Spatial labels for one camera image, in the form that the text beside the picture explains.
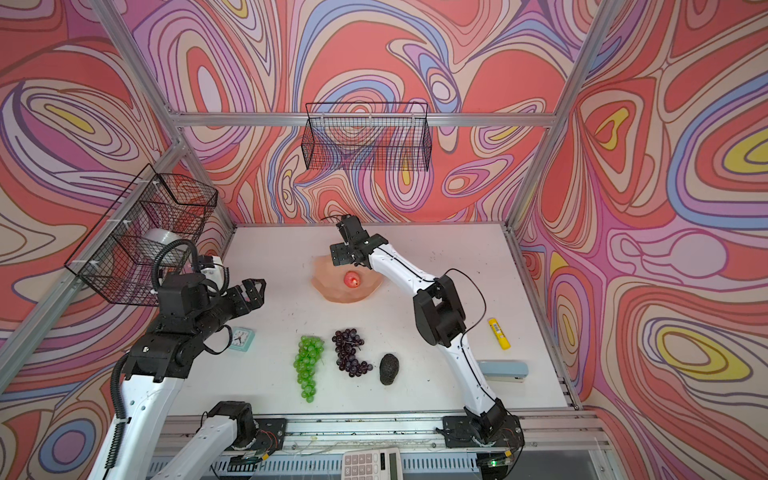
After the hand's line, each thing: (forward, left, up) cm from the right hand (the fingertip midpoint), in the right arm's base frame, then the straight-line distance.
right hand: (350, 256), depth 98 cm
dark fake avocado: (-35, -11, -6) cm, 37 cm away
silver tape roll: (-10, +44, +23) cm, 51 cm away
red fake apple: (-6, 0, -5) cm, 8 cm away
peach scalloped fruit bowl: (-5, +8, -7) cm, 11 cm away
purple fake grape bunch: (-27, 0, -6) cm, 28 cm away
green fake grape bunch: (-33, +11, -5) cm, 35 cm away
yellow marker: (-25, -46, -9) cm, 53 cm away
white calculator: (-56, -7, -9) cm, 57 cm away
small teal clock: (-24, +32, -8) cm, 41 cm away
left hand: (-22, +20, +17) cm, 34 cm away
